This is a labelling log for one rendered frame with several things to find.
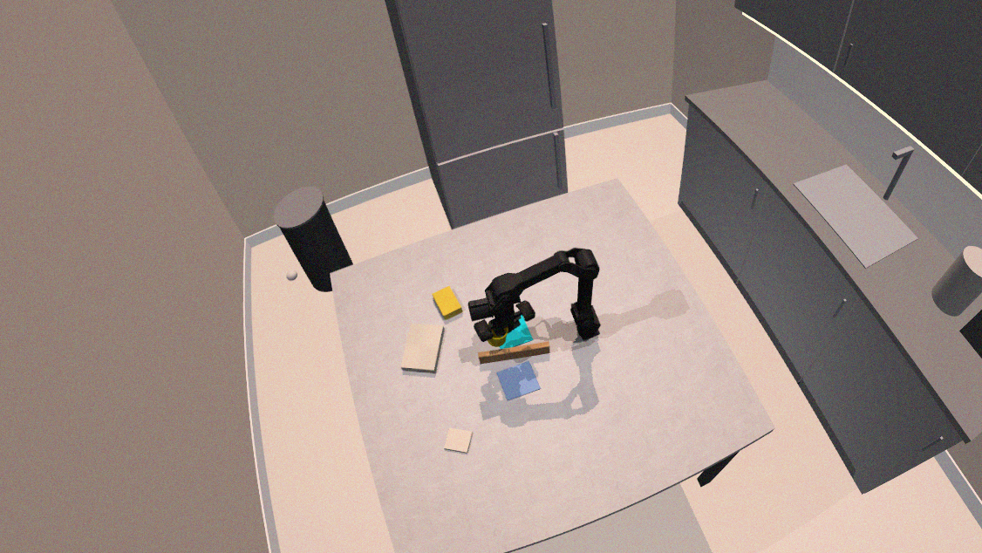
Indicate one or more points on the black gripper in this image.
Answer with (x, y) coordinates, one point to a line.
(498, 324)

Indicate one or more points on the brown wooden plank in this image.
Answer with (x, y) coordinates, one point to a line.
(514, 352)

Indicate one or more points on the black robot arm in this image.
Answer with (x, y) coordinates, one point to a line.
(505, 290)

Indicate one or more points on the beige flat square block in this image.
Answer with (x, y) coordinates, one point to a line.
(423, 348)

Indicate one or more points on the olive yellow cup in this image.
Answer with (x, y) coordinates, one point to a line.
(497, 341)

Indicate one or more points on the yellow block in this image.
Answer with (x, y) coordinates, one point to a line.
(447, 303)

